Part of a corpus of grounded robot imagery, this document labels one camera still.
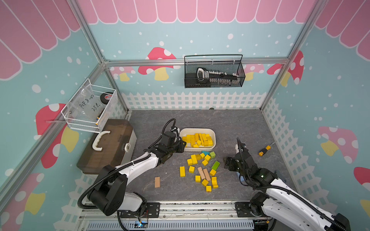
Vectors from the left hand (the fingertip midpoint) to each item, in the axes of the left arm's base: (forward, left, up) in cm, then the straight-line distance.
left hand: (184, 145), depth 87 cm
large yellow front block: (-12, +1, -10) cm, 16 cm away
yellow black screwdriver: (-1, -49, -7) cm, 50 cm away
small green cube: (-2, -18, -8) cm, 20 cm away
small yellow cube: (+7, -18, -8) cm, 20 cm away
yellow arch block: (-18, -18, -9) cm, 27 cm away
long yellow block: (+9, -5, -9) cm, 14 cm away
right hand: (-8, -26, 0) cm, 27 cm away
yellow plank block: (+11, -2, -10) cm, 15 cm away
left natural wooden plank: (-13, -11, -9) cm, 19 cm away
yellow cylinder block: (+12, -8, -8) cm, 17 cm away
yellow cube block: (-11, -5, -9) cm, 15 cm away
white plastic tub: (+15, -13, -8) cm, 21 cm away
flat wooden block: (-19, +15, -10) cm, 26 cm away
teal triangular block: (0, -14, -9) cm, 16 cm away
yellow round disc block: (+7, -10, -8) cm, 14 cm away
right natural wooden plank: (-14, -14, -9) cm, 22 cm away
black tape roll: (+17, +45, +22) cm, 53 cm away
